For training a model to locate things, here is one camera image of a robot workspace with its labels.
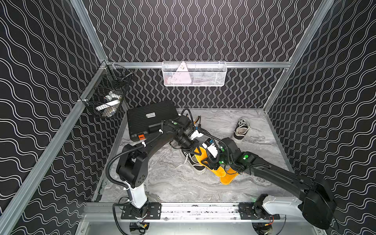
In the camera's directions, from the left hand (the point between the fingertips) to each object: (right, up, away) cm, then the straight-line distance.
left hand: (200, 151), depth 77 cm
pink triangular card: (-10, +45, +13) cm, 47 cm away
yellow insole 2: (+17, -18, +8) cm, 26 cm away
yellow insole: (0, -1, 0) cm, 1 cm away
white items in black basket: (-46, +22, -4) cm, 51 cm away
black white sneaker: (-3, -8, +7) cm, 11 cm away
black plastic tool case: (-38, +17, +28) cm, 50 cm away
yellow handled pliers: (0, +18, +35) cm, 39 cm away
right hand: (+3, -4, +2) cm, 5 cm away
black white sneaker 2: (+31, +12, +23) cm, 40 cm away
